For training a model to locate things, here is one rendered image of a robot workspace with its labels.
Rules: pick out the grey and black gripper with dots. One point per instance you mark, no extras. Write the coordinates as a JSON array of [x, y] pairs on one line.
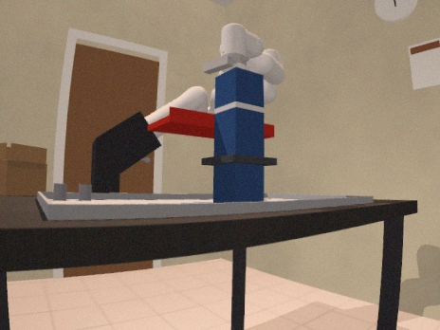
[[237, 65]]

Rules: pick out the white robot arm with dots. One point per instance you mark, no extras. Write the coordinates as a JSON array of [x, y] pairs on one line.
[[237, 46]]

